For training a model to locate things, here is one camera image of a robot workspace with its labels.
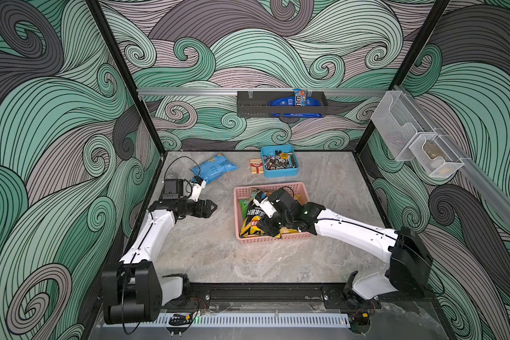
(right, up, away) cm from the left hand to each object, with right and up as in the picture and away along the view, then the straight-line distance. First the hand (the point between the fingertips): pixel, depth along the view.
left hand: (206, 202), depth 84 cm
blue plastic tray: (+29, +25, +35) cm, 52 cm away
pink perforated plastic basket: (+19, -14, -2) cm, 24 cm away
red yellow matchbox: (+21, +15, +28) cm, 38 cm away
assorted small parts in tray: (+34, +18, +31) cm, 49 cm away
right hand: (+23, -6, -4) cm, 24 cm away
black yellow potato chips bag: (+20, -3, -4) cm, 20 cm away
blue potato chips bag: (-1, +14, +20) cm, 24 cm away
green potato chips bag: (+15, -2, +8) cm, 17 cm away
